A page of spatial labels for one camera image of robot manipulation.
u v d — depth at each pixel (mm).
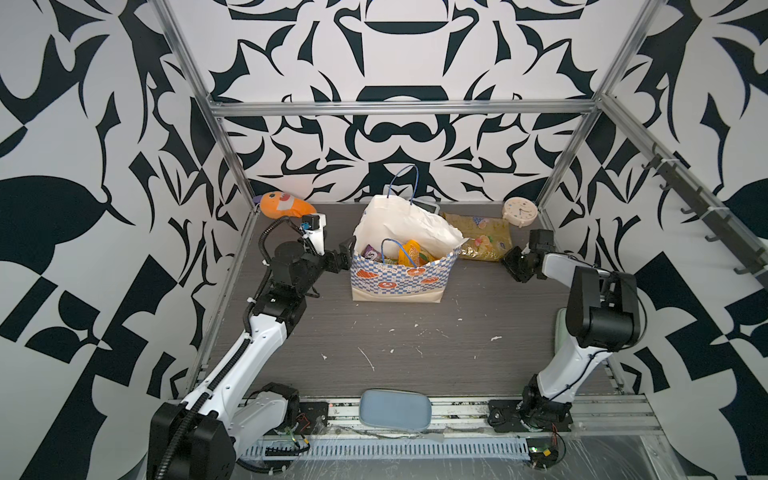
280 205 1081
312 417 748
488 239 1042
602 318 514
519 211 1153
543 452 713
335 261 673
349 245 726
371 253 988
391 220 913
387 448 712
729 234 558
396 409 741
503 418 743
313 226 636
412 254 898
